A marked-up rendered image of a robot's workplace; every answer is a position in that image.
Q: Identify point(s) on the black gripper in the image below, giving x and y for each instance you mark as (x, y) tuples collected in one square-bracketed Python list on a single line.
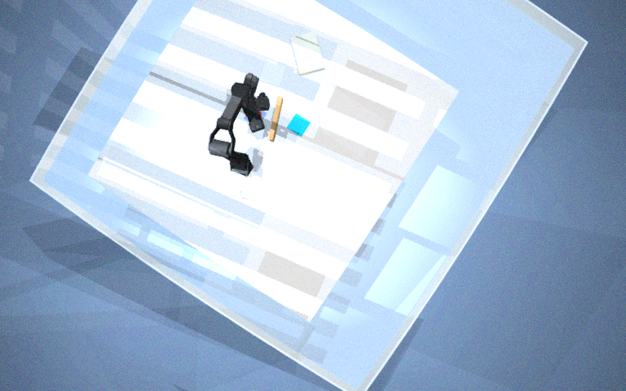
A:
[(255, 121)]

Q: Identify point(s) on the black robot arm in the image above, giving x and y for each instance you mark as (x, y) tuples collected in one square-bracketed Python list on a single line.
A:
[(241, 97)]

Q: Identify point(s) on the white flat box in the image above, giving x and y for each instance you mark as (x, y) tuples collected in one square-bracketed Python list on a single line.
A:
[(307, 53)]

